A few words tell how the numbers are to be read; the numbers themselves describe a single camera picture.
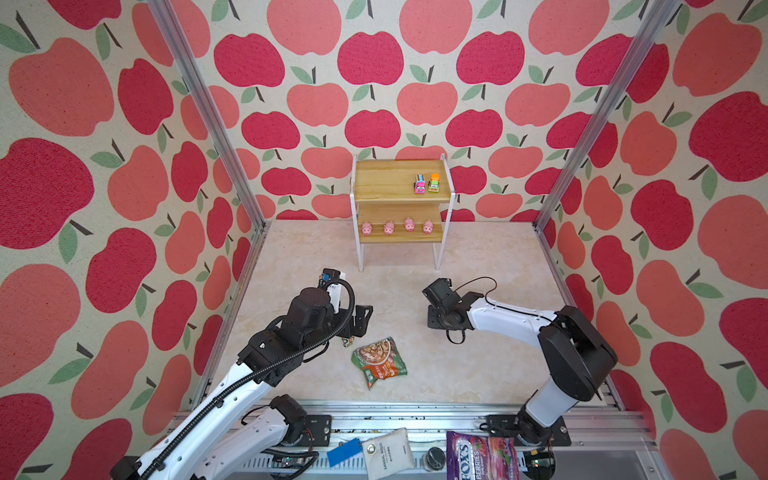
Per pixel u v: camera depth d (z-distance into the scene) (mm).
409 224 978
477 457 687
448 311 677
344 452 688
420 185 821
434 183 824
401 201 824
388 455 701
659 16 698
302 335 508
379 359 855
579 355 458
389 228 958
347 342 878
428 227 958
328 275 612
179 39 736
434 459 625
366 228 949
